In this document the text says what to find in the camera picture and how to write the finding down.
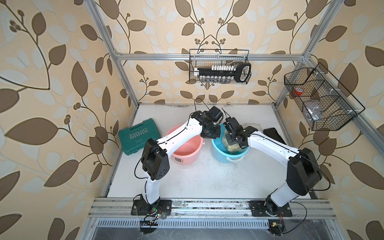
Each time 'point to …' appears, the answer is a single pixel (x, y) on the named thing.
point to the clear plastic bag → (315, 111)
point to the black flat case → (273, 134)
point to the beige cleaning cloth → (234, 148)
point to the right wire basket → (327, 104)
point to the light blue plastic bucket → (221, 153)
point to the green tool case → (134, 138)
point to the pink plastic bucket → (189, 153)
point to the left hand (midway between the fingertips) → (215, 133)
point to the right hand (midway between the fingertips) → (234, 136)
